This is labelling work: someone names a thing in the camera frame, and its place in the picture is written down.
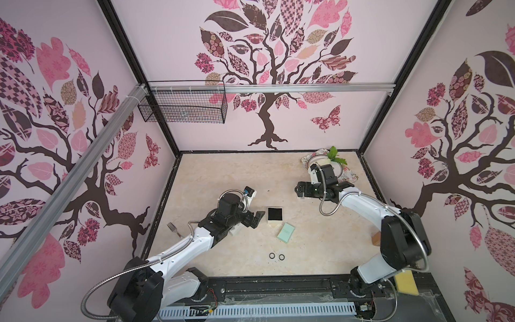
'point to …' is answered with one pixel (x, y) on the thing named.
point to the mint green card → (286, 232)
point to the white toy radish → (332, 153)
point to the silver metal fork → (174, 229)
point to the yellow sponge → (406, 282)
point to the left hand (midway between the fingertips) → (255, 211)
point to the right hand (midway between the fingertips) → (304, 187)
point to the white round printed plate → (324, 159)
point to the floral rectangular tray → (348, 175)
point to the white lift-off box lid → (237, 229)
